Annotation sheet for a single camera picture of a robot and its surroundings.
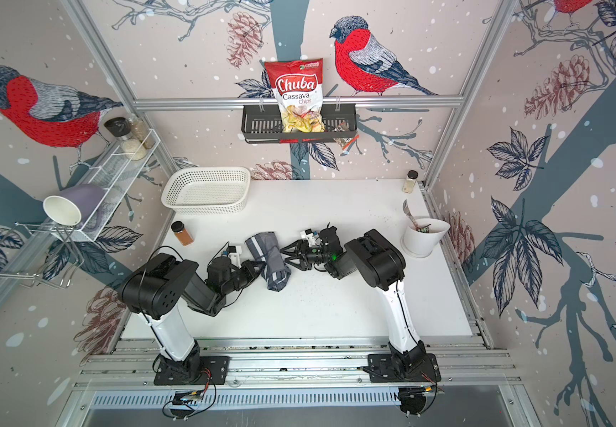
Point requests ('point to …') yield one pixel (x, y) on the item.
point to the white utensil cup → (422, 235)
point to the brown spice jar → (182, 233)
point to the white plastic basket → (207, 190)
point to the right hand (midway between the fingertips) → (285, 256)
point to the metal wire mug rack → (36, 253)
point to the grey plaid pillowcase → (275, 269)
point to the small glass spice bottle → (409, 182)
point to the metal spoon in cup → (409, 213)
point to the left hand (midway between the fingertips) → (270, 260)
